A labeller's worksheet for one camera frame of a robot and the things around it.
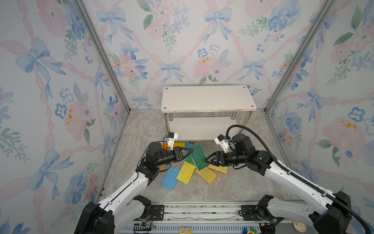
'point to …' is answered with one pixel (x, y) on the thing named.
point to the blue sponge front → (170, 178)
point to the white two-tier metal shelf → (205, 112)
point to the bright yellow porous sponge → (185, 173)
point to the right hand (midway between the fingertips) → (207, 160)
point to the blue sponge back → (187, 145)
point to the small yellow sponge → (178, 144)
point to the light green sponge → (189, 160)
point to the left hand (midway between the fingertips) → (193, 151)
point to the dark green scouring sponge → (199, 158)
